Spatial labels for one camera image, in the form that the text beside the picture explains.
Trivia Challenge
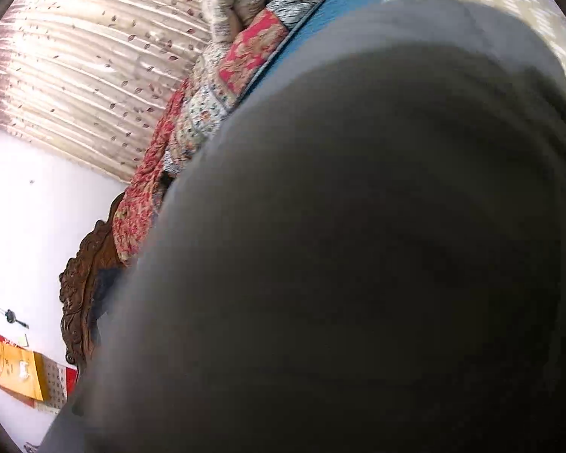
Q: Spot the carved wooden headboard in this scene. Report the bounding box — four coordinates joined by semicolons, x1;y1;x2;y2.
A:
59;193;171;364

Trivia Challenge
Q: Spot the red wall calendar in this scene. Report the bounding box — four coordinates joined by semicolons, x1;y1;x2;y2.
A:
0;333;78;413

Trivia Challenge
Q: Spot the cream checked blanket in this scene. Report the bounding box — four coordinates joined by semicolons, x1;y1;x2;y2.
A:
195;0;284;50

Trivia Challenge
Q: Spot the large grey garment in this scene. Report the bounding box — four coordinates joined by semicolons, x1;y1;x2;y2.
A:
38;0;566;453

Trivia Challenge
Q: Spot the beige floral curtain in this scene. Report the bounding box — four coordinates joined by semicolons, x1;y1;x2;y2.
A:
0;0;218;182

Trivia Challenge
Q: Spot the red floral patchwork quilt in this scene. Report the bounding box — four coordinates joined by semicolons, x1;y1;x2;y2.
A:
112;0;373;267

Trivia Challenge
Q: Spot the yellow paper bag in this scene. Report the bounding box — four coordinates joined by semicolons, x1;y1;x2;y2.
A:
0;340;52;402

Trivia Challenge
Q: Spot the black wall hook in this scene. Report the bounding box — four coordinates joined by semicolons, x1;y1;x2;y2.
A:
0;301;30;330

